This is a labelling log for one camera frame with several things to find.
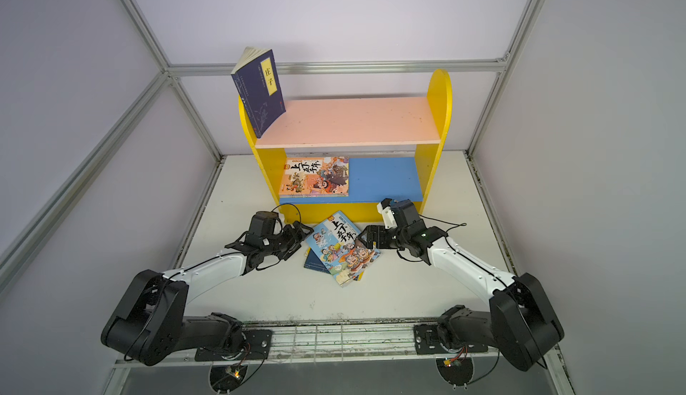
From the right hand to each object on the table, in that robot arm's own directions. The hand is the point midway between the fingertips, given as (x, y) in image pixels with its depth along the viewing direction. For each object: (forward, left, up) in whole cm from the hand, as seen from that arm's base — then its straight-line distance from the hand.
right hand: (371, 233), depth 83 cm
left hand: (+4, +21, -4) cm, 22 cm away
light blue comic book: (+2, +13, -9) cm, 15 cm away
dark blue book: (-5, +19, -10) cm, 22 cm away
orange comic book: (+20, +19, +4) cm, 27 cm away
